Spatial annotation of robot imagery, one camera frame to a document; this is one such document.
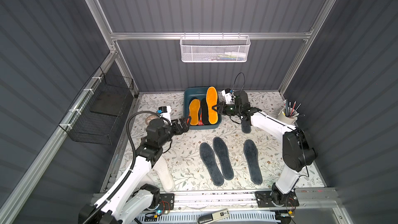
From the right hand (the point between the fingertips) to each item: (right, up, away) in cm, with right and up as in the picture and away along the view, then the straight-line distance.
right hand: (214, 107), depth 86 cm
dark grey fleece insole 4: (+21, -13, +12) cm, 28 cm away
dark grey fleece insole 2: (+5, -28, +3) cm, 28 cm away
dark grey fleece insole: (-3, -29, +1) cm, 29 cm away
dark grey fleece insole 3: (+22, -27, +3) cm, 35 cm away
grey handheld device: (-4, -47, -20) cm, 52 cm away
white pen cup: (+47, -5, +10) cm, 49 cm away
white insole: (-28, -34, -3) cm, 45 cm away
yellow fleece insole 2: (-1, +4, +2) cm, 5 cm away
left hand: (-14, -6, -12) cm, 20 cm away
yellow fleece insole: (-12, +1, +23) cm, 26 cm away
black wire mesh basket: (-57, -3, -12) cm, 58 cm away
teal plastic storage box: (-9, +11, +33) cm, 36 cm away
